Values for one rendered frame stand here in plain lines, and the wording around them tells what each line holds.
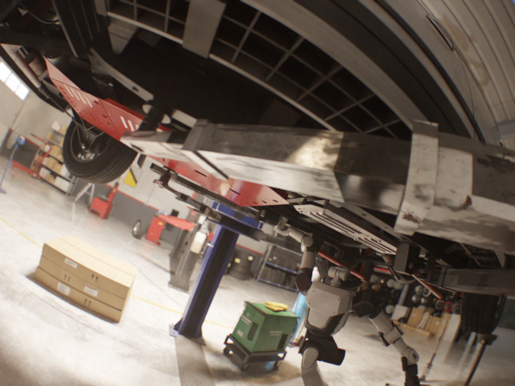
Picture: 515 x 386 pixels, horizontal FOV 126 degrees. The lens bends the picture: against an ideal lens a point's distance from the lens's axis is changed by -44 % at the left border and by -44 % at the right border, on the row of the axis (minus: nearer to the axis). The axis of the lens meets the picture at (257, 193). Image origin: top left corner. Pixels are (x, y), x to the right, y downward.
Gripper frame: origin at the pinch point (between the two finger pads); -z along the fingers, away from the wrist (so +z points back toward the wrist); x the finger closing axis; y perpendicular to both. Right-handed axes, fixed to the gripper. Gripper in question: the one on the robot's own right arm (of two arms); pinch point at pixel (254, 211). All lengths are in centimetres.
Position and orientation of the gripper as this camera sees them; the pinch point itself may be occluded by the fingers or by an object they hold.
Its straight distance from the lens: 166.4
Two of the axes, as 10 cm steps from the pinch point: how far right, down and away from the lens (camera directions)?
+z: 8.5, 4.2, 3.0
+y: -3.7, 0.7, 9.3
